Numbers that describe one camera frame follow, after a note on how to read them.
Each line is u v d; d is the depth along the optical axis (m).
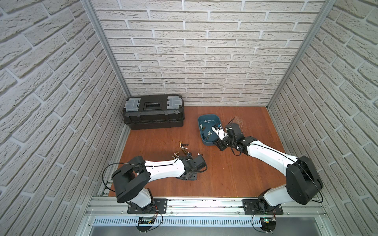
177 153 0.92
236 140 0.67
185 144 0.97
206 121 1.07
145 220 0.73
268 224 0.70
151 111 0.93
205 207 0.76
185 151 0.94
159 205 0.75
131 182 0.43
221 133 0.76
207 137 1.00
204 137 1.00
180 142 0.97
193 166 0.66
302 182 0.43
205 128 1.05
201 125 1.06
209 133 1.00
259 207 0.67
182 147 0.94
